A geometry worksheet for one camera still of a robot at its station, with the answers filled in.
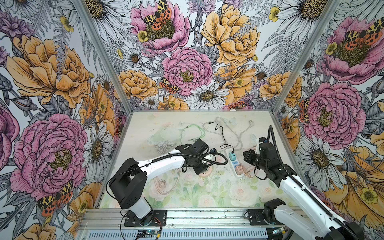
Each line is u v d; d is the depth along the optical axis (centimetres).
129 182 44
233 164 91
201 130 112
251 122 114
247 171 89
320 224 42
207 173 87
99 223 74
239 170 83
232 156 89
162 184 83
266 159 62
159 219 74
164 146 99
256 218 74
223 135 105
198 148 66
